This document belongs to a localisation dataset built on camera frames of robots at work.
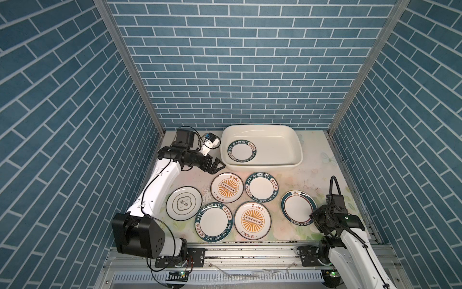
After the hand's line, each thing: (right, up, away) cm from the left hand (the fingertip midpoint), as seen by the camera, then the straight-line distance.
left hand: (221, 161), depth 78 cm
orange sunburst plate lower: (+14, -28, +6) cm, 32 cm away
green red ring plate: (+37, -24, +12) cm, 46 cm away
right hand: (+42, -27, +6) cm, 51 cm away
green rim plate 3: (-4, -30, +7) cm, 31 cm away
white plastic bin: (+33, +6, +33) cm, 47 cm away
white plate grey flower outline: (-20, -22, +11) cm, 31 cm away
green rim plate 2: (+10, +4, +31) cm, 33 cm away
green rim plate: (+20, -15, +17) cm, 30 cm away
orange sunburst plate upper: (+1, -15, +16) cm, 22 cm away
